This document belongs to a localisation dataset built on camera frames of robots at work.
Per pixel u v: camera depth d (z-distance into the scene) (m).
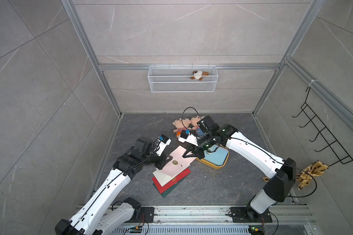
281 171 0.43
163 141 0.62
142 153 0.54
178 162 0.72
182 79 1.00
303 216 0.75
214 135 0.56
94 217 0.39
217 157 0.91
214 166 0.86
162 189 0.82
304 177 0.69
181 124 1.04
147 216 0.73
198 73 0.88
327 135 0.66
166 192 0.82
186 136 0.62
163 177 0.85
